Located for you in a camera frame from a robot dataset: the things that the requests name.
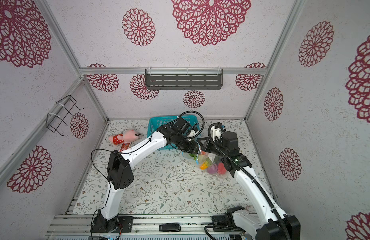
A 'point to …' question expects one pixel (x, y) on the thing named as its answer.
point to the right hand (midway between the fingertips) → (197, 137)
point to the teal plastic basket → (155, 123)
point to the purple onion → (212, 169)
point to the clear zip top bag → (211, 165)
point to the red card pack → (125, 146)
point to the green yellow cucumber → (204, 165)
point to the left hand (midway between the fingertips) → (197, 154)
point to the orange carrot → (203, 152)
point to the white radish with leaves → (194, 156)
